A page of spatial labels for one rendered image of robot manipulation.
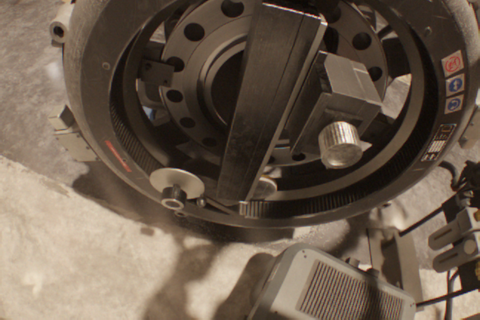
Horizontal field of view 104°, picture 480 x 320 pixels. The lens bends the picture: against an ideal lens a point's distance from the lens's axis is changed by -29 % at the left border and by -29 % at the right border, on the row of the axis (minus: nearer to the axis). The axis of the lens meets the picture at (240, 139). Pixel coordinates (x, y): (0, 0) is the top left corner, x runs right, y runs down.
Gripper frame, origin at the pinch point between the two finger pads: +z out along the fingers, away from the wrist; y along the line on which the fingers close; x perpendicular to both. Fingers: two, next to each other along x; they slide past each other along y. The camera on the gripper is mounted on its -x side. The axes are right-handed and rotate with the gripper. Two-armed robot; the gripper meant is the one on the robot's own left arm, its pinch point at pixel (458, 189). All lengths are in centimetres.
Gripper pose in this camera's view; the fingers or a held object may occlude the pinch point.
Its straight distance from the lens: 97.9
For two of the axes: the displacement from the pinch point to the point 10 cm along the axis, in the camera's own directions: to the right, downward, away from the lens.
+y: 0.7, -7.6, 6.5
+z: -2.2, 6.2, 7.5
